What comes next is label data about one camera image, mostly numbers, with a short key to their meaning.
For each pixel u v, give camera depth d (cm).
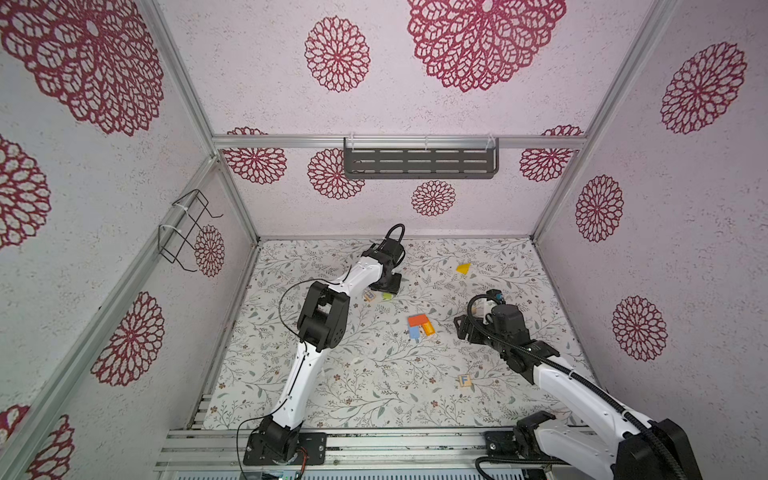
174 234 74
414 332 95
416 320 98
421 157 95
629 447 42
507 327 64
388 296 103
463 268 112
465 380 84
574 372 52
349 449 75
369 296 103
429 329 95
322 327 62
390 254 87
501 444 76
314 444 75
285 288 105
